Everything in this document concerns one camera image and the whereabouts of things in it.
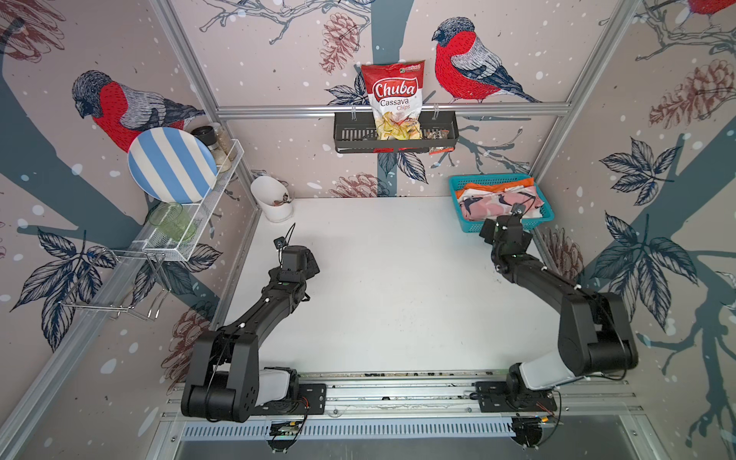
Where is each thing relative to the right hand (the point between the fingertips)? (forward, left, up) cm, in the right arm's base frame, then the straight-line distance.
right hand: (503, 221), depth 91 cm
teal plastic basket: (+29, +9, -9) cm, 31 cm away
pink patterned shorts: (+15, -5, -7) cm, 17 cm away
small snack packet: (+21, +20, +19) cm, 35 cm away
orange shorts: (+28, -7, -10) cm, 31 cm away
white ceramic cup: (+17, +84, -7) cm, 85 cm away
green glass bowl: (-20, +90, +20) cm, 94 cm away
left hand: (-12, +65, -6) cm, 67 cm away
